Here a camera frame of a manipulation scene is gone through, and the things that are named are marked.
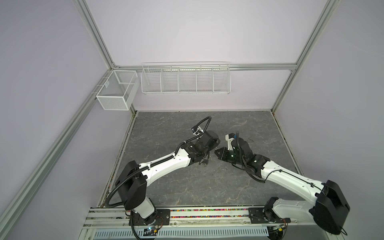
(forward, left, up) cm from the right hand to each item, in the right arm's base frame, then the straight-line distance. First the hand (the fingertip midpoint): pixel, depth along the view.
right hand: (214, 152), depth 79 cm
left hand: (+5, -1, +3) cm, 6 cm away
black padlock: (+3, +5, -17) cm, 17 cm away
